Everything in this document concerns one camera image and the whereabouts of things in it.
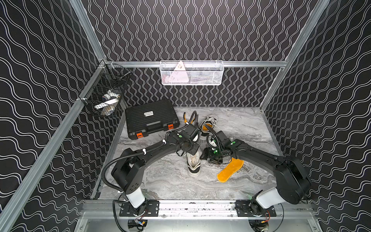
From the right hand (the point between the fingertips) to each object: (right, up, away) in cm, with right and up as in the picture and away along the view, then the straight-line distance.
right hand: (203, 158), depth 85 cm
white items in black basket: (-50, +33, -10) cm, 60 cm away
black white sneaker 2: (-6, -4, +3) cm, 8 cm away
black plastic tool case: (-35, +25, +22) cm, 48 cm away
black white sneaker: (+6, +22, +19) cm, 29 cm away
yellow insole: (+3, +17, +15) cm, 23 cm away
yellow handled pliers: (-11, +23, +26) cm, 36 cm away
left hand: (-5, +7, 0) cm, 9 cm away
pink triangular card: (-14, +50, +5) cm, 52 cm away
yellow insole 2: (+18, -6, +3) cm, 19 cm away
